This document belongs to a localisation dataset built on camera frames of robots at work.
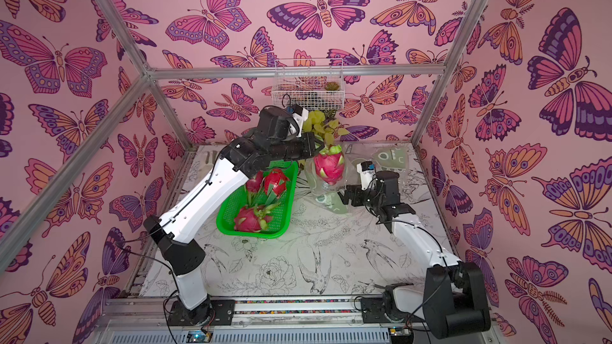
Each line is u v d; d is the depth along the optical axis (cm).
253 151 50
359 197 75
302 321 73
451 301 40
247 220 83
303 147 60
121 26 80
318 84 97
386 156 100
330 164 72
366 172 75
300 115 63
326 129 95
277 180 95
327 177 72
